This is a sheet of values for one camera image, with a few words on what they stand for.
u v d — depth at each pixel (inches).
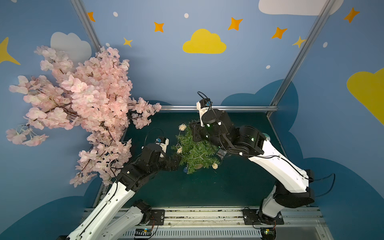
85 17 28.1
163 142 24.7
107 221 16.7
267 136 38.7
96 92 17.2
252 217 29.4
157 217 29.0
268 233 28.9
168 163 24.2
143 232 28.6
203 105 18.9
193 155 28.1
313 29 30.6
